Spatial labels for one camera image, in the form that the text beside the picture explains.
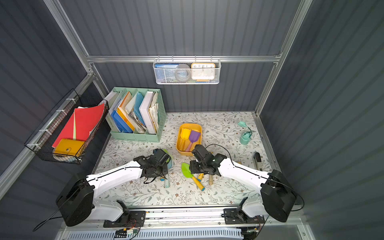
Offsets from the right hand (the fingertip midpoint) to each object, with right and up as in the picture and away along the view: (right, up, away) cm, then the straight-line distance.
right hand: (195, 166), depth 82 cm
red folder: (-58, +25, -6) cm, 64 cm away
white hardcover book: (-30, +31, +7) cm, 43 cm away
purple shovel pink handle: (-1, +15, +23) cm, 27 cm away
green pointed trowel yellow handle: (-5, -6, +7) cm, 10 cm away
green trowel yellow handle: (-13, +9, -12) cm, 20 cm away
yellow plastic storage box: (+2, +21, +26) cm, 34 cm away
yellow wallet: (-55, +13, -18) cm, 60 cm away
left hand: (-18, -3, +3) cm, 18 cm away
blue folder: (-48, +24, +12) cm, 55 cm away
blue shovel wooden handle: (+9, -8, +2) cm, 12 cm away
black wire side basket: (-64, +16, -21) cm, 69 cm away
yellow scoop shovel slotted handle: (+4, -7, +4) cm, 9 cm away
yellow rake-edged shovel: (-7, +17, +23) cm, 30 cm away
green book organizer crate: (-33, +15, +17) cm, 40 cm away
